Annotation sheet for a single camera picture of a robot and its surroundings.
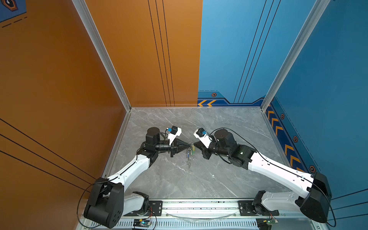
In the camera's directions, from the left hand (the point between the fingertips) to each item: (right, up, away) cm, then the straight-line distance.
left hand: (189, 146), depth 73 cm
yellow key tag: (+2, -3, +2) cm, 4 cm away
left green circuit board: (-24, -38, -2) cm, 45 cm away
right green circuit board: (+38, -38, -3) cm, 53 cm away
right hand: (+3, +1, 0) cm, 3 cm away
